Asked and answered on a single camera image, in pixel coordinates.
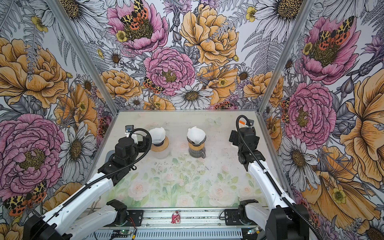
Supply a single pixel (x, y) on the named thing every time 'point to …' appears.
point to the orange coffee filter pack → (242, 123)
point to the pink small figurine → (176, 218)
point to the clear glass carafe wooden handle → (164, 154)
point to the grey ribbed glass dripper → (195, 144)
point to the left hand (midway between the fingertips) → (139, 139)
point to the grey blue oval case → (109, 153)
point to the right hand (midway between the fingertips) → (242, 137)
